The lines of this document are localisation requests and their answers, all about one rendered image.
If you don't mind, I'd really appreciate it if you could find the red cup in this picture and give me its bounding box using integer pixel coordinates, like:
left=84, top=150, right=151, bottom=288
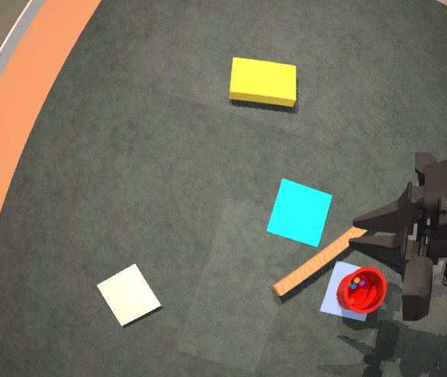
left=336, top=266, right=387, bottom=314

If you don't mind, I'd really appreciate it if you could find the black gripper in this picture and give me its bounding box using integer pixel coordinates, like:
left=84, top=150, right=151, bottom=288
left=348, top=152, right=447, bottom=321

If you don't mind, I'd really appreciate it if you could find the white flat rectangular card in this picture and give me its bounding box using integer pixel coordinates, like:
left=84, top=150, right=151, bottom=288
left=98, top=264, right=161, bottom=326

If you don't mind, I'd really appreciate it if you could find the yellow rectangular block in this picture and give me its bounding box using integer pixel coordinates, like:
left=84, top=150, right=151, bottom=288
left=229, top=57, right=296, bottom=107

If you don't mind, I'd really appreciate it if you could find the orange flat bar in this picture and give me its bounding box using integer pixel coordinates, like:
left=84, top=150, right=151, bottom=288
left=272, top=227, right=368, bottom=296

